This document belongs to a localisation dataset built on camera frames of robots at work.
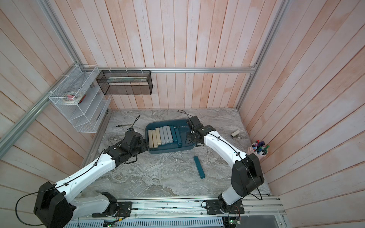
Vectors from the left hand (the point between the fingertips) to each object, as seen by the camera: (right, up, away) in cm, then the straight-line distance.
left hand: (145, 146), depth 83 cm
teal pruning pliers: (+16, +6, +18) cm, 25 cm away
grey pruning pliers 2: (+11, +4, +16) cm, 20 cm away
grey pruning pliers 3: (+13, +6, +18) cm, 23 cm away
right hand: (+28, +5, +5) cm, 29 cm away
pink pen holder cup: (+68, -1, -1) cm, 68 cm away
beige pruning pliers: (+3, +2, +15) cm, 15 cm away
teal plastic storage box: (+22, +12, +24) cm, 35 cm away
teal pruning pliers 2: (+19, +7, +18) cm, 27 cm away
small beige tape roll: (+61, +6, +18) cm, 64 cm away
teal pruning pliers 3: (+33, -15, +3) cm, 37 cm away
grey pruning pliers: (+8, +6, +18) cm, 20 cm away
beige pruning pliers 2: (+6, +4, +15) cm, 17 cm away
